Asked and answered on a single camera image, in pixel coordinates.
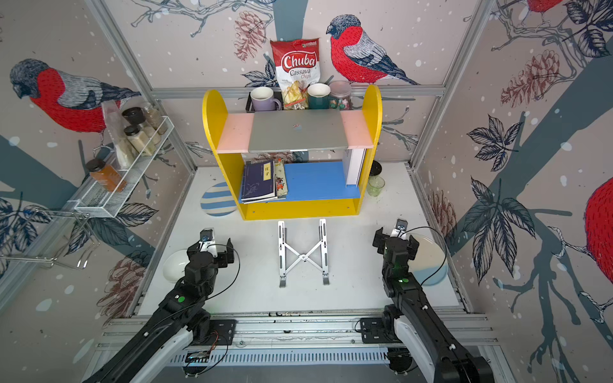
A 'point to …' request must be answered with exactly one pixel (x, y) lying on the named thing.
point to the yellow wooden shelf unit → (314, 189)
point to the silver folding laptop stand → (282, 246)
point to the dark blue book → (258, 183)
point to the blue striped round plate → (218, 200)
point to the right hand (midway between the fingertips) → (395, 228)
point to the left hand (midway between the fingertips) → (219, 235)
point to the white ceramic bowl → (174, 266)
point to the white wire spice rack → (100, 199)
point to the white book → (355, 157)
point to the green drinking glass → (375, 185)
